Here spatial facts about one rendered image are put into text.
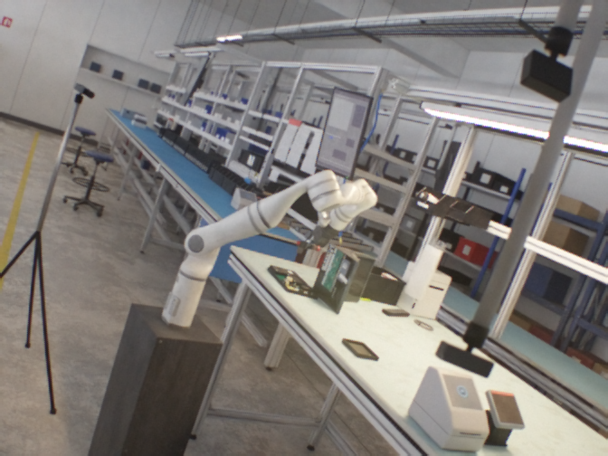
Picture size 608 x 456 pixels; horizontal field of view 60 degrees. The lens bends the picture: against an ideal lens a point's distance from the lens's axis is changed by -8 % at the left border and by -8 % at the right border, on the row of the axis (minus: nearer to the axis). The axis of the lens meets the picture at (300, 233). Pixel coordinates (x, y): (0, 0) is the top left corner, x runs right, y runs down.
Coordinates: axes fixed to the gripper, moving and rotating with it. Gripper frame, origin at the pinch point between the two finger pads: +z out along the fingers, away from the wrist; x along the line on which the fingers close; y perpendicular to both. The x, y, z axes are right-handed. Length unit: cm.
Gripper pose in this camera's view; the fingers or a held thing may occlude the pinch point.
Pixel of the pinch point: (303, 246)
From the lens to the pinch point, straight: 217.7
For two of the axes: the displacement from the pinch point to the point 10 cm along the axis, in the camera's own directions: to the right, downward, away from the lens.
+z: -5.1, 5.4, 6.7
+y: 8.6, 2.6, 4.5
